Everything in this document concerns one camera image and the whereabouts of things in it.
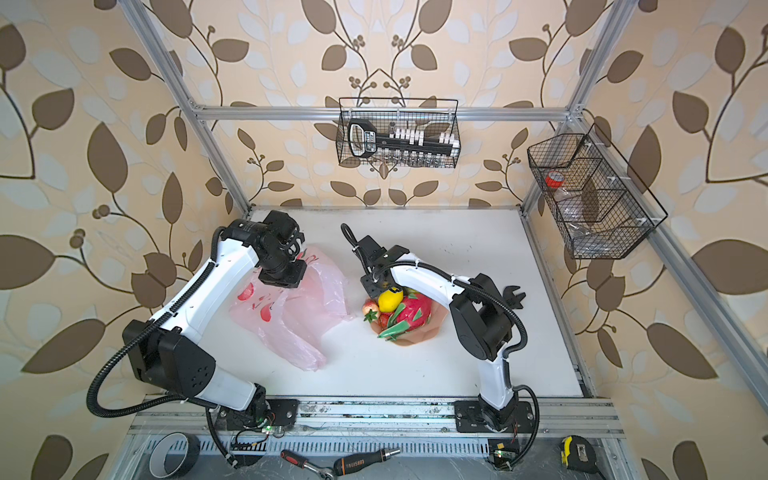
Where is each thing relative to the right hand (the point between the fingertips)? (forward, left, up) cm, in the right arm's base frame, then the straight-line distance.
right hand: (378, 285), depth 90 cm
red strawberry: (-11, -1, -2) cm, 11 cm away
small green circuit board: (-42, -30, -9) cm, 53 cm away
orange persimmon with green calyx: (-9, +2, +2) cm, 10 cm away
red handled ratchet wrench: (-44, +12, -6) cm, 46 cm away
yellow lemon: (-7, -3, +3) cm, 8 cm away
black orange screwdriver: (-43, +7, -4) cm, 44 cm away
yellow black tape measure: (-43, -46, -5) cm, 63 cm away
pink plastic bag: (-7, +25, -6) cm, 27 cm away
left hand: (-4, +20, +11) cm, 23 cm away
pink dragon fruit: (-10, -10, +1) cm, 15 cm away
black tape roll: (-40, +49, -9) cm, 64 cm away
